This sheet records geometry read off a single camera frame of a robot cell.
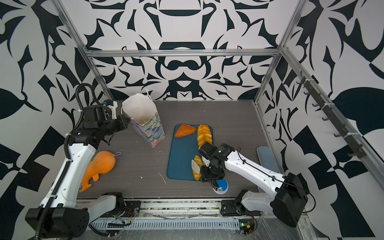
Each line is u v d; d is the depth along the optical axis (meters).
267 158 0.96
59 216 0.36
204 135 0.98
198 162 0.86
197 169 0.79
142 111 0.99
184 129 0.99
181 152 0.97
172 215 0.74
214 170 0.64
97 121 0.55
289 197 0.39
